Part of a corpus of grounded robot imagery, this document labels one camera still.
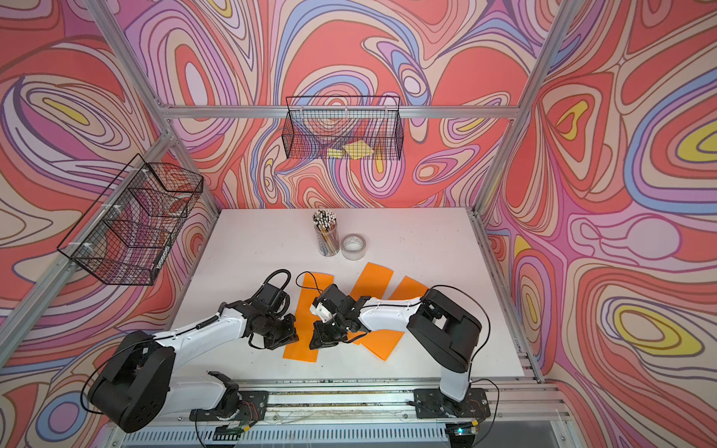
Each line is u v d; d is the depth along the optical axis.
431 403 0.73
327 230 0.94
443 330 0.48
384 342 0.84
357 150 0.91
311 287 0.80
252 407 0.72
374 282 0.98
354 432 0.70
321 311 0.80
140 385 0.41
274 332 0.74
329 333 0.74
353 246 1.07
